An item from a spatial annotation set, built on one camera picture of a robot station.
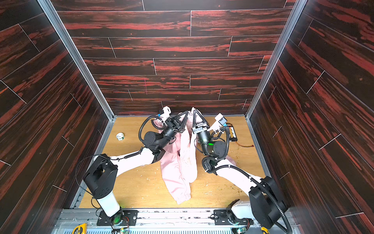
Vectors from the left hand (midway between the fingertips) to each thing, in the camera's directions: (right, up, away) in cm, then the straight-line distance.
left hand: (188, 115), depth 61 cm
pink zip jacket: (-5, -26, +25) cm, 36 cm away
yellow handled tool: (+37, -54, +8) cm, 66 cm away
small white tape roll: (-49, -11, +43) cm, 67 cm away
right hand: (+4, +2, +1) cm, 5 cm away
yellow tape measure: (-51, -54, +9) cm, 75 cm away
